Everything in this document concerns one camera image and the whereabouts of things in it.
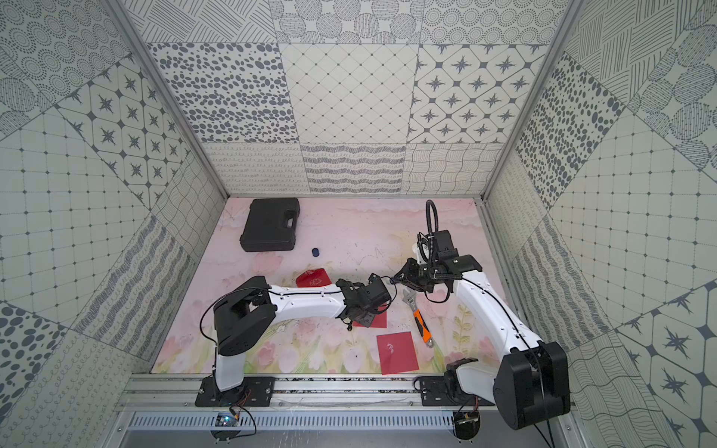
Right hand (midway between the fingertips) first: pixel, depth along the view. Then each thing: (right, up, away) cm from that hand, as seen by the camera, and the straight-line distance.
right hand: (399, 282), depth 80 cm
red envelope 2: (0, -22, +2) cm, 22 cm away
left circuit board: (-47, -34, -9) cm, 58 cm away
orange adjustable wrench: (+7, -14, +7) cm, 17 cm away
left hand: (-8, -14, +6) cm, 17 cm away
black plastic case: (-47, +16, +24) cm, 55 cm away
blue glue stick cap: (-29, +6, +21) cm, 36 cm away
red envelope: (-6, -13, +6) cm, 16 cm away
